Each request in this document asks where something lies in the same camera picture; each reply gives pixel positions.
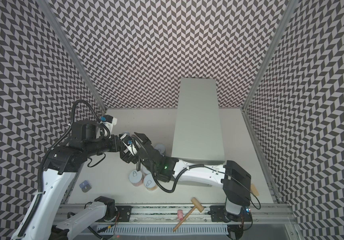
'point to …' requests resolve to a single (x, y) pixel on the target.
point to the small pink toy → (180, 214)
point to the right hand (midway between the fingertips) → (129, 144)
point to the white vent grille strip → (166, 230)
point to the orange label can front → (150, 182)
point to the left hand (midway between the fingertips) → (127, 141)
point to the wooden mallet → (197, 204)
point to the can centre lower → (144, 169)
